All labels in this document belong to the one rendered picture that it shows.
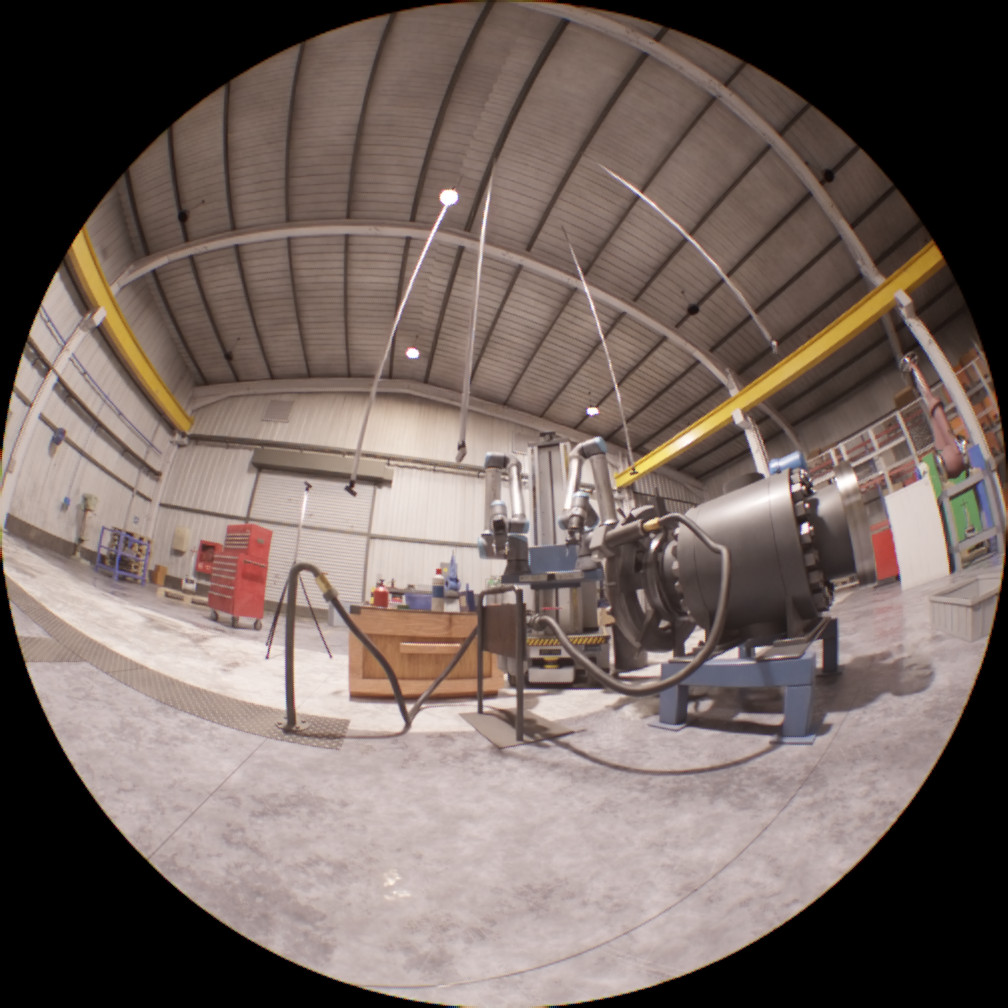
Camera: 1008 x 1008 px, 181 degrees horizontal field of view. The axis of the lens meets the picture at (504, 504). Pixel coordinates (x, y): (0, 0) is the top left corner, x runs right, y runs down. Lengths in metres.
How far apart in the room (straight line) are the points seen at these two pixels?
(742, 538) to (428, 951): 1.25
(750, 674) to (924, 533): 4.05
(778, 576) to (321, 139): 9.01
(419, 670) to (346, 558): 8.10
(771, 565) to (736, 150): 8.59
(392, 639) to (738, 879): 1.53
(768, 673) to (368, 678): 1.57
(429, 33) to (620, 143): 4.48
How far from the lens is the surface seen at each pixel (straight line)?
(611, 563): 1.43
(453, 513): 10.09
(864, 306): 9.83
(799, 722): 1.08
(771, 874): 0.65
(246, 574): 4.06
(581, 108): 8.12
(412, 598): 2.36
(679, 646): 1.69
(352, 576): 9.51
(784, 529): 1.13
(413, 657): 1.64
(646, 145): 8.27
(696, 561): 1.26
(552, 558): 2.18
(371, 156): 8.39
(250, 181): 9.43
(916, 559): 4.88
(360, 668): 1.61
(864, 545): 1.17
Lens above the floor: 0.46
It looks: 20 degrees up
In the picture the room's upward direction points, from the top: straight up
